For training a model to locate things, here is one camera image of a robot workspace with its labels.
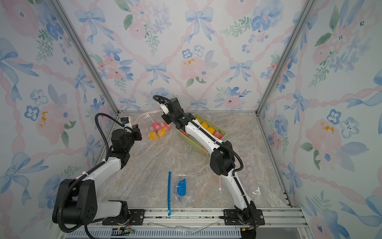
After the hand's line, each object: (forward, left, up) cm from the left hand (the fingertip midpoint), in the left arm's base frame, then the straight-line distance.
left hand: (138, 124), depth 86 cm
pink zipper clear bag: (0, -4, -11) cm, 12 cm away
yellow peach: (+4, -11, -13) cm, 17 cm away
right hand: (+9, -16, +3) cm, 19 cm away
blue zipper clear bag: (-32, -26, -15) cm, 44 cm away
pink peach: (+4, -9, -6) cm, 11 cm away
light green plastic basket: (-5, -34, -13) cm, 37 cm away
